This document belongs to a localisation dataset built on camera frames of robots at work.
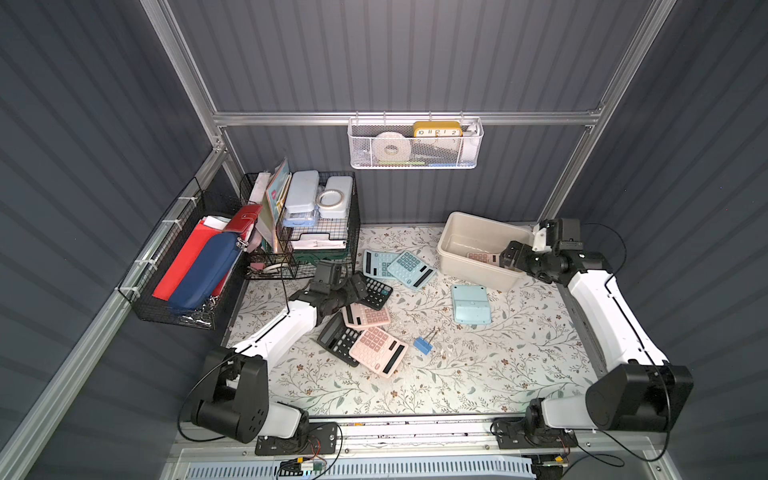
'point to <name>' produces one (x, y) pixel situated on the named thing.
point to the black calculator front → (340, 338)
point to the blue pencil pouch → (217, 258)
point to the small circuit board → (296, 469)
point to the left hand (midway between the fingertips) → (356, 291)
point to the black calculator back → (378, 293)
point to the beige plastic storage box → (462, 233)
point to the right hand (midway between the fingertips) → (522, 267)
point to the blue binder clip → (422, 344)
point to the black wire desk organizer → (336, 236)
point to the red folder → (204, 233)
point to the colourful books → (276, 196)
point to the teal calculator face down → (471, 304)
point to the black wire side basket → (188, 269)
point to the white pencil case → (301, 202)
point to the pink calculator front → (379, 351)
